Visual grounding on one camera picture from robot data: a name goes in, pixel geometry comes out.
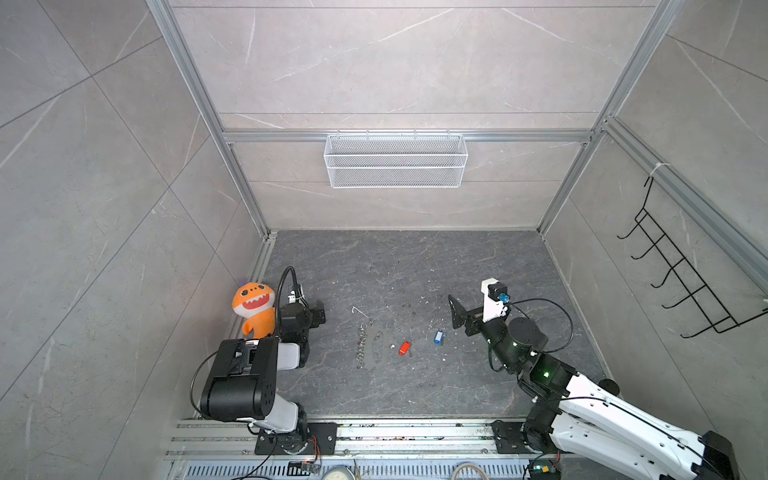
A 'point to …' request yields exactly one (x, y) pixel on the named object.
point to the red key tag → (403, 350)
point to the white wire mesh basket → (394, 161)
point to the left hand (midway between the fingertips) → (301, 297)
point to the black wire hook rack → (715, 312)
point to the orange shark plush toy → (256, 303)
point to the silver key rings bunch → (361, 345)
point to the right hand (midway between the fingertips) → (467, 288)
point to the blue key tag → (439, 336)
